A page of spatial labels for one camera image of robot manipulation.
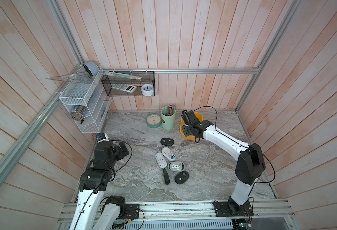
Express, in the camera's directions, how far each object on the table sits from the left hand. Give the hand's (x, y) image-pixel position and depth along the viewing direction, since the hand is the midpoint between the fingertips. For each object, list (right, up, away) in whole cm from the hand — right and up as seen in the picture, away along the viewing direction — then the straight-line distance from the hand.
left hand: (117, 148), depth 72 cm
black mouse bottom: (+35, -19, +11) cm, 41 cm away
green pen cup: (+28, +13, +35) cm, 46 cm away
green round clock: (+16, +15, +38) cm, 44 cm away
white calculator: (-2, +38, +26) cm, 46 cm away
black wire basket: (+13, +43, +21) cm, 50 cm away
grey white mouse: (+31, -13, +14) cm, 37 cm away
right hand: (+40, +11, +19) cm, 45 cm away
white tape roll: (+13, +35, +23) cm, 44 cm away
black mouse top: (+27, 0, +26) cm, 37 cm away
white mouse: (+22, -11, +18) cm, 30 cm away
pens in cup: (+28, +22, +26) cm, 44 cm away
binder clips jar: (-23, +18, +4) cm, 30 cm away
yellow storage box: (+51, +19, +38) cm, 67 cm away
